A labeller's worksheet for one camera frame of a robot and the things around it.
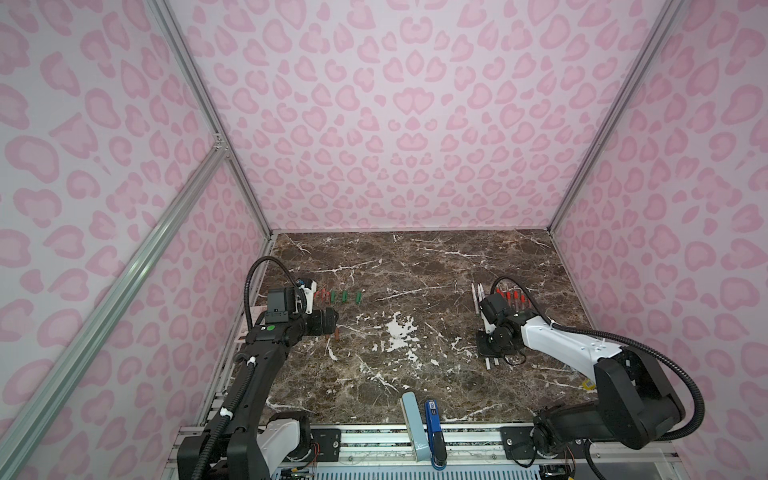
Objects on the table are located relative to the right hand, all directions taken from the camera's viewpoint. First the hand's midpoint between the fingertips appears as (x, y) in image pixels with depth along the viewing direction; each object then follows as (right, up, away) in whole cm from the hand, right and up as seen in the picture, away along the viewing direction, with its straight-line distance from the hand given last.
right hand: (483, 348), depth 87 cm
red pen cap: (-49, +13, +14) cm, 52 cm away
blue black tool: (-16, -17, -16) cm, 29 cm away
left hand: (-46, +12, -3) cm, 48 cm away
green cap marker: (+3, +14, +13) cm, 20 cm away
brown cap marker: (+3, -3, -1) cm, 5 cm away
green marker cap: (-47, +13, +14) cm, 50 cm away
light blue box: (-21, -16, -11) cm, 29 cm away
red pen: (+17, +13, +13) cm, 25 cm away
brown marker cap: (-44, +3, +5) cm, 44 cm away
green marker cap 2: (-42, +13, +14) cm, 47 cm away
